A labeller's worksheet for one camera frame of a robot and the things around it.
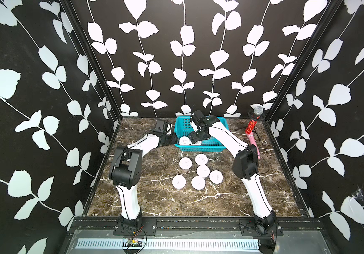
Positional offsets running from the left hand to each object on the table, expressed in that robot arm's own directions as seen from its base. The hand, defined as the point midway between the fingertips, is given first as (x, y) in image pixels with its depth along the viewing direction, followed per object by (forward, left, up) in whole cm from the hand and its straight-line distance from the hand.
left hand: (178, 136), depth 98 cm
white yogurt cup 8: (-29, -10, -4) cm, 31 cm away
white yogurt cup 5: (-23, -14, -3) cm, 27 cm away
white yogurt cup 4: (-15, -13, -3) cm, 20 cm away
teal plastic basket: (+15, -4, -9) cm, 17 cm away
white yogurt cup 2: (-6, -11, 0) cm, 13 cm away
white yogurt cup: (-2, -4, -2) cm, 5 cm away
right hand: (-1, -10, +1) cm, 11 cm away
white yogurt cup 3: (-17, -4, -4) cm, 18 cm away
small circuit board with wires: (-53, +21, -9) cm, 58 cm away
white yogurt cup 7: (-28, 0, -4) cm, 28 cm away
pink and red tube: (+3, -47, -1) cm, 47 cm away
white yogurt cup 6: (-26, -20, -3) cm, 33 cm away
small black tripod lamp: (+3, -46, +16) cm, 49 cm away
